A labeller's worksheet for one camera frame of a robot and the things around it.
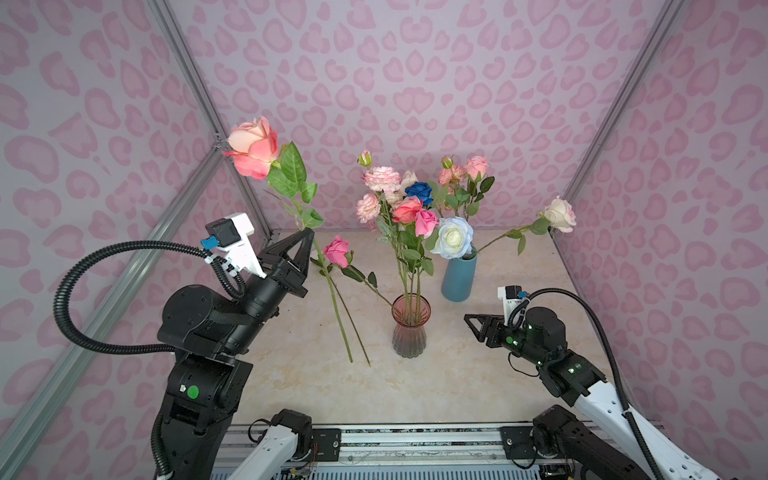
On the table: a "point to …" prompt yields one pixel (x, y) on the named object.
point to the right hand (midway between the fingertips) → (471, 318)
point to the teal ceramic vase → (459, 275)
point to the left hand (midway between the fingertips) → (311, 228)
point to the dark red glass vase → (409, 336)
